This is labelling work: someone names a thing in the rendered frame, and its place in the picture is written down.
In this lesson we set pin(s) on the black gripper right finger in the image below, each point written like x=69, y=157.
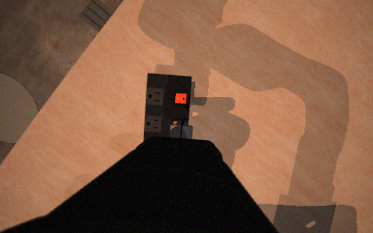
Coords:
x=187, y=130

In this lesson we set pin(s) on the black power strip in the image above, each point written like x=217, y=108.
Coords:
x=167, y=101

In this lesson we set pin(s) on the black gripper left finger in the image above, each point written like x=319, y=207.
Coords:
x=176, y=129

